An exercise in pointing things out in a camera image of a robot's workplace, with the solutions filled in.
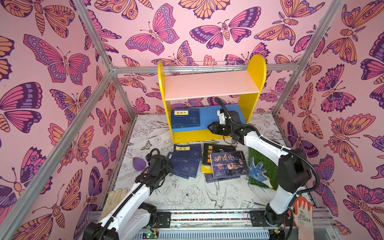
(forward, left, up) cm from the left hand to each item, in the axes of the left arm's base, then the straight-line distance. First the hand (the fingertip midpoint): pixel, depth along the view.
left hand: (170, 164), depth 85 cm
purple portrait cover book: (+1, -34, -3) cm, 34 cm away
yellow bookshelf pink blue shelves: (+52, -12, +3) cm, 53 cm away
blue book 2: (+11, -10, -5) cm, 16 cm away
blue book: (+28, -7, +8) cm, 30 cm away
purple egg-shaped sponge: (+3, +21, -6) cm, 22 cm away
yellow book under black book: (-1, -21, -5) cm, 22 cm away
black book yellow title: (+12, -23, -3) cm, 26 cm away
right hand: (+19, -23, +12) cm, 32 cm away
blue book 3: (0, -9, -5) cm, 10 cm away
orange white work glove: (-26, -67, -6) cm, 72 cm away
